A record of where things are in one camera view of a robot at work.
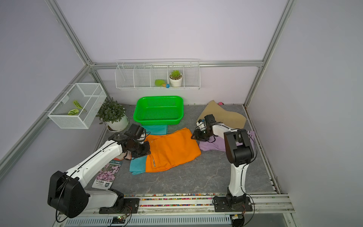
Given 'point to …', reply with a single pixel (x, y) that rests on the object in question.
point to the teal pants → (138, 164)
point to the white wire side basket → (89, 95)
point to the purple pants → (214, 143)
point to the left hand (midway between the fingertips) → (149, 153)
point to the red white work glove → (126, 155)
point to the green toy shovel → (161, 82)
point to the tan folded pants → (229, 118)
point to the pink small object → (220, 103)
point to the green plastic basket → (163, 110)
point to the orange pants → (168, 150)
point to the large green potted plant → (111, 113)
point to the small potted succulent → (175, 77)
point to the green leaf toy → (73, 111)
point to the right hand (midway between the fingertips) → (194, 137)
